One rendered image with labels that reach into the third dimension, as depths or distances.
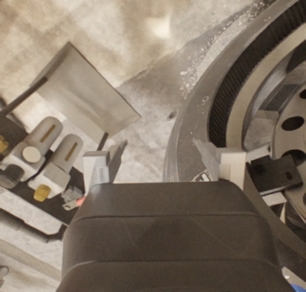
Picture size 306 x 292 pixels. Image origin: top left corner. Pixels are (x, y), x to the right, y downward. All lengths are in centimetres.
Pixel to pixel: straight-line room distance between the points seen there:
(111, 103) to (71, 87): 18
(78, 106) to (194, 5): 63
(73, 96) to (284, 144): 85
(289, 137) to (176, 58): 57
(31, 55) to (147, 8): 51
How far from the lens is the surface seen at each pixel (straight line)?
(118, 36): 88
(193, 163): 28
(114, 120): 104
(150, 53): 88
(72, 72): 99
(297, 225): 61
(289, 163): 38
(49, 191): 72
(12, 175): 68
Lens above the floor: 83
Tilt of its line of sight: 51 degrees down
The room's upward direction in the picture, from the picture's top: 170 degrees counter-clockwise
